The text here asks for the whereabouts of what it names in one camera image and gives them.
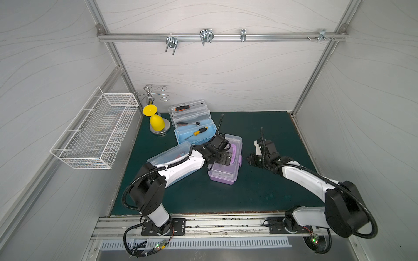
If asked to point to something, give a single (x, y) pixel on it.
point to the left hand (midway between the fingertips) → (221, 157)
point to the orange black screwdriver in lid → (180, 108)
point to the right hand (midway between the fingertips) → (247, 157)
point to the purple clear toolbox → (225, 174)
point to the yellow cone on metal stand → (158, 125)
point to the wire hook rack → (148, 94)
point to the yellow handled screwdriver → (197, 132)
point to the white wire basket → (93, 141)
